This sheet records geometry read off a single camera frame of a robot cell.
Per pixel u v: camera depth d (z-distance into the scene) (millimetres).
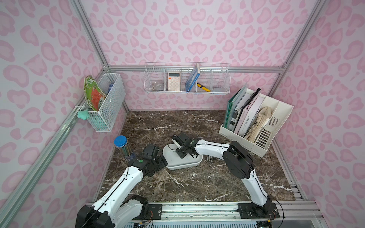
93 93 750
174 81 951
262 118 859
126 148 808
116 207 440
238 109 867
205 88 979
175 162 911
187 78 982
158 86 959
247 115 865
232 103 818
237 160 541
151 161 665
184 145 748
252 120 863
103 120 730
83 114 627
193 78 884
